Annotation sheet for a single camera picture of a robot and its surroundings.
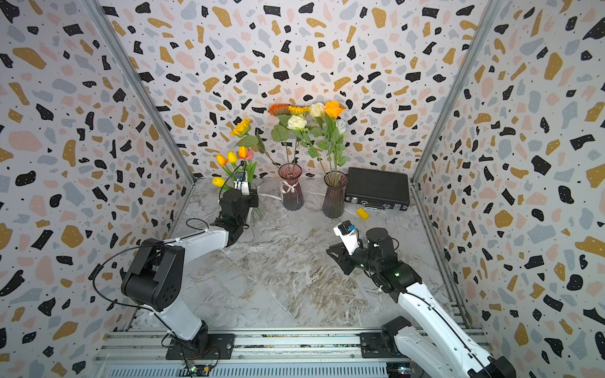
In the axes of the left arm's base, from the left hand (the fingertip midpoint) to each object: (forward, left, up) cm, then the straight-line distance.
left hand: (250, 182), depth 90 cm
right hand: (-28, -29, -3) cm, 40 cm away
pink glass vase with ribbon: (+3, -15, -11) cm, 19 cm away
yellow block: (+2, -47, -23) cm, 52 cm away
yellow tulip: (+6, +6, +7) cm, 11 cm away
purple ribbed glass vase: (+1, -33, -12) cm, 35 cm away
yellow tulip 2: (-6, +8, +7) cm, 12 cm away
